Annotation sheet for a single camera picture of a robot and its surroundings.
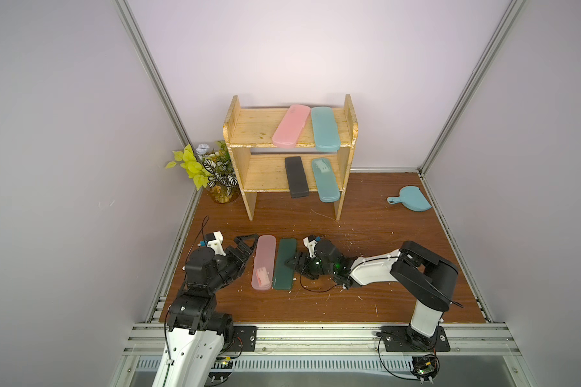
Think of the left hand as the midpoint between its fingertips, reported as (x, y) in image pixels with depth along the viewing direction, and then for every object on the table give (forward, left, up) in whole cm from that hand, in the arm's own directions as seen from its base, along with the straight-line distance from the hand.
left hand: (259, 244), depth 70 cm
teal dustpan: (+36, -64, -23) cm, 77 cm away
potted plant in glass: (+29, +21, +3) cm, 36 cm away
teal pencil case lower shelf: (+26, -22, -1) cm, 34 cm away
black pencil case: (+27, -11, 0) cm, 29 cm away
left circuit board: (-27, +12, -24) cm, 38 cm away
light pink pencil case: (+3, +1, -21) cm, 21 cm away
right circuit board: (-27, -50, -23) cm, 62 cm away
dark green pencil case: (-2, -6, -20) cm, 21 cm away
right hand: (+1, -8, -16) cm, 18 cm away
